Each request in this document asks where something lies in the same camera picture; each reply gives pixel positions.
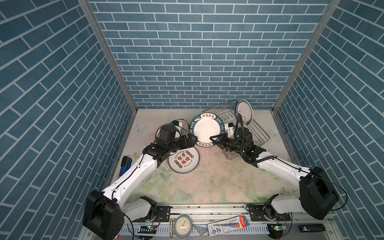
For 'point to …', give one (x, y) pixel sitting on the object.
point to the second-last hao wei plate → (205, 126)
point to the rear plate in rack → (244, 107)
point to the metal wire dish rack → (226, 111)
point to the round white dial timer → (183, 226)
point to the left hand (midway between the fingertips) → (192, 139)
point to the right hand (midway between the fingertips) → (208, 136)
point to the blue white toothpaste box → (227, 225)
